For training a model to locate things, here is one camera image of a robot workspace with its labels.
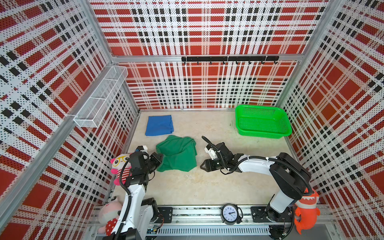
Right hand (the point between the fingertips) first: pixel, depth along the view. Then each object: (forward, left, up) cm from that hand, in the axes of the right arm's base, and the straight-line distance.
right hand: (204, 167), depth 86 cm
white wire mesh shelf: (+28, +69, +17) cm, 76 cm away
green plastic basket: (+39, -46, -5) cm, 60 cm away
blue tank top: (+35, +33, -3) cm, 48 cm away
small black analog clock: (-23, -13, -2) cm, 27 cm away
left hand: (+4, +23, +7) cm, 24 cm away
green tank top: (+9, +16, 0) cm, 18 cm away
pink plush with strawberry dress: (-22, +45, +4) cm, 50 cm away
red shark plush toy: (-23, -50, -1) cm, 55 cm away
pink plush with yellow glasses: (+1, +50, +4) cm, 50 cm away
